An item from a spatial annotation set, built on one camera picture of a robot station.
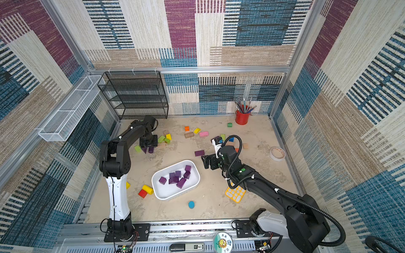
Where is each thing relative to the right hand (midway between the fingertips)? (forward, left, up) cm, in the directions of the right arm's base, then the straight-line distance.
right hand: (211, 156), depth 84 cm
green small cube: (+34, -14, -13) cm, 39 cm away
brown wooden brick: (+25, +14, -12) cm, 31 cm away
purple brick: (+10, +8, -12) cm, 18 cm away
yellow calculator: (-16, -12, -12) cm, 23 cm away
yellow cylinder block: (-13, +33, -11) cm, 37 cm away
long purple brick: (-9, +17, -12) cm, 23 cm away
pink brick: (+25, +4, -12) cm, 28 cm away
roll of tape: (+9, -41, -13) cm, 44 cm away
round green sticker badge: (-37, -3, -5) cm, 37 cm away
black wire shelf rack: (+47, +51, +5) cm, 69 cm away
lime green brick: (+19, +33, -10) cm, 40 cm away
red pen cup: (+37, -23, -10) cm, 45 cm away
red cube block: (-15, +37, -12) cm, 41 cm away
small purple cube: (-8, +27, -11) cm, 30 cm away
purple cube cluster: (-1, +14, -10) cm, 17 cm away
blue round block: (-20, +11, -12) cm, 26 cm away
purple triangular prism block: (+12, +42, -12) cm, 45 cm away
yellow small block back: (+29, +9, -12) cm, 32 cm away
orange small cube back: (+30, +16, -12) cm, 36 cm away
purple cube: (-4, +19, -10) cm, 22 cm away
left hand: (+15, +37, -11) cm, 42 cm away
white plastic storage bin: (-7, +22, -12) cm, 26 cm away
